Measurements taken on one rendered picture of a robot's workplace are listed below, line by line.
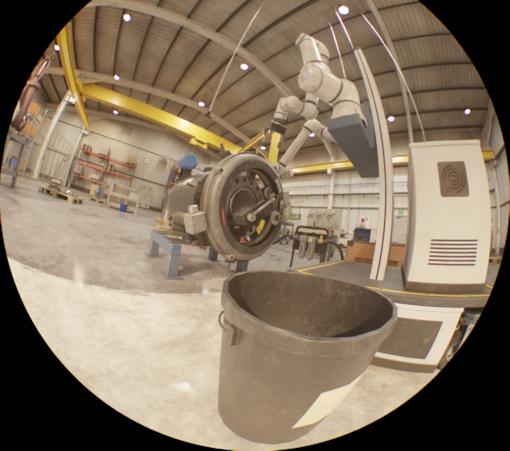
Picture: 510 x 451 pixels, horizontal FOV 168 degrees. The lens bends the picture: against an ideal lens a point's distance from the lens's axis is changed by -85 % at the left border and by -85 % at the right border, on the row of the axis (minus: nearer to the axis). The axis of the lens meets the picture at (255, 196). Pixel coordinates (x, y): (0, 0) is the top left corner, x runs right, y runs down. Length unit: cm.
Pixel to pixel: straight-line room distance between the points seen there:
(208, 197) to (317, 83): 79
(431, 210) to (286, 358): 61
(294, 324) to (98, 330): 63
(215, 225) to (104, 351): 79
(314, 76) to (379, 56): 868
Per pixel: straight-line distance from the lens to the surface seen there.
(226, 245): 102
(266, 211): 122
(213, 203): 94
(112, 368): 61
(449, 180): 73
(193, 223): 91
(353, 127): 79
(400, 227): 1143
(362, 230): 171
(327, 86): 87
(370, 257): 150
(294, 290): 48
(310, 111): 119
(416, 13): 935
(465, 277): 73
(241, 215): 97
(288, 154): 169
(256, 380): 27
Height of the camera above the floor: 47
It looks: 10 degrees up
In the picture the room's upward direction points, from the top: 10 degrees clockwise
